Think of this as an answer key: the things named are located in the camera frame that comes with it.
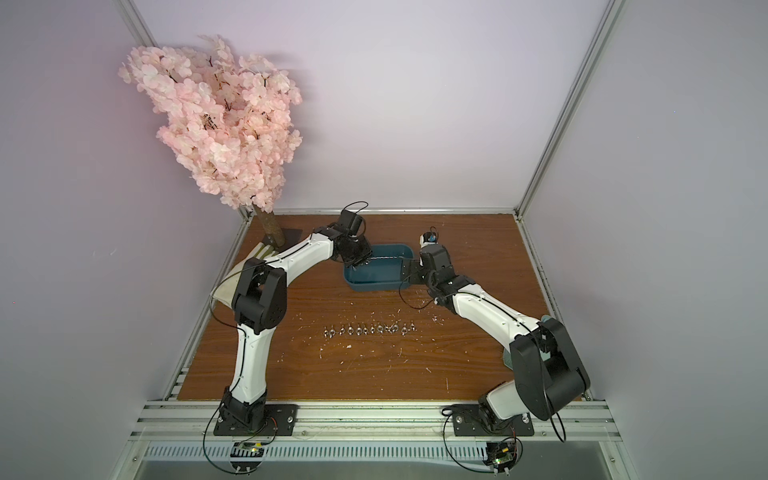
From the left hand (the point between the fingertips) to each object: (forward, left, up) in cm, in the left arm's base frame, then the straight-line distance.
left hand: (378, 253), depth 99 cm
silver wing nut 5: (-24, +1, -6) cm, 25 cm away
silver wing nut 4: (-25, +3, -6) cm, 26 cm away
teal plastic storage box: (0, -1, -11) cm, 11 cm away
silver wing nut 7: (-24, -4, -6) cm, 25 cm away
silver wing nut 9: (-24, -9, -6) cm, 26 cm away
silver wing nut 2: (-25, +8, -6) cm, 27 cm away
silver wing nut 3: (-25, +5, -6) cm, 26 cm away
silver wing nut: (-25, +10, -6) cm, 28 cm away
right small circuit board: (-54, -32, -9) cm, 63 cm away
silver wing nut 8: (-24, -6, -6) cm, 25 cm away
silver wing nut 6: (-24, -1, -6) cm, 25 cm away
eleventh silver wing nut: (-26, +15, -6) cm, 30 cm away
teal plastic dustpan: (-32, -38, -5) cm, 50 cm away
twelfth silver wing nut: (-24, -11, -6) cm, 27 cm away
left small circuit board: (-54, +31, -10) cm, 63 cm away
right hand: (-8, -12, +8) cm, 17 cm away
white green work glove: (-11, +51, -7) cm, 53 cm away
